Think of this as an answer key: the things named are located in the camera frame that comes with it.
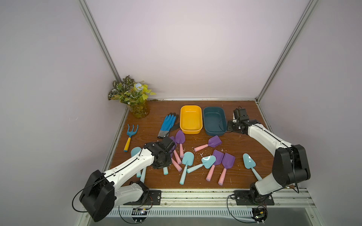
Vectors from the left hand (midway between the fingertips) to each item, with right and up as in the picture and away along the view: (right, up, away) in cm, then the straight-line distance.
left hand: (170, 163), depth 81 cm
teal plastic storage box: (+31, +24, +22) cm, 45 cm away
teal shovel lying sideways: (+23, -1, +5) cm, 23 cm away
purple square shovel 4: (+36, 0, +5) cm, 36 cm away
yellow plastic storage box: (+13, +24, +27) cm, 39 cm away
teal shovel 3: (+49, -1, +4) cm, 49 cm away
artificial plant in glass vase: (-28, +44, +17) cm, 54 cm away
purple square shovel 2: (+28, +10, +14) cm, 33 cm away
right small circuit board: (+47, -22, -11) cm, 53 cm away
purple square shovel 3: (+31, +2, +7) cm, 31 cm away
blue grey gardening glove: (-2, +22, +23) cm, 32 cm away
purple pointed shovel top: (+5, +12, +16) cm, 21 cm away
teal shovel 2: (+10, 0, +6) cm, 12 cm away
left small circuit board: (-15, -24, -9) cm, 30 cm away
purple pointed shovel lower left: (+5, -3, 0) cm, 6 cm away
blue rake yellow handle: (-31, +15, +20) cm, 40 cm away
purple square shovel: (+3, +4, +7) cm, 8 cm away
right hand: (+40, +23, +10) cm, 47 cm away
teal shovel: (-2, -2, -4) cm, 5 cm away
